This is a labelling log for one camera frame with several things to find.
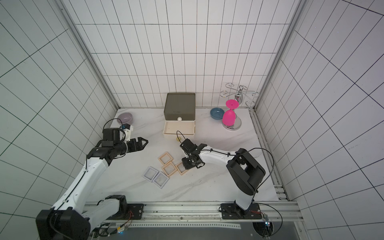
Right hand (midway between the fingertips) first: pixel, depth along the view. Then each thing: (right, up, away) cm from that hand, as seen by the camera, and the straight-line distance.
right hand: (183, 165), depth 86 cm
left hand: (-24, +13, -6) cm, 27 cm away
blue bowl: (+24, +32, +28) cm, 49 cm away
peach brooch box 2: (-1, -4, -1) cm, 4 cm away
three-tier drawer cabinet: (-3, +31, +5) cm, 31 cm away
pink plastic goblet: (+27, +29, +2) cm, 40 cm away
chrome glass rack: (+34, +41, +1) cm, 53 cm away
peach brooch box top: (-12, +3, +4) cm, 13 cm away
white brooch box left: (-20, -5, -1) cm, 20 cm away
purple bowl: (-45, +28, +24) cm, 59 cm away
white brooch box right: (-13, -7, -3) cm, 15 cm away
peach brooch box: (-9, -2, +1) cm, 9 cm away
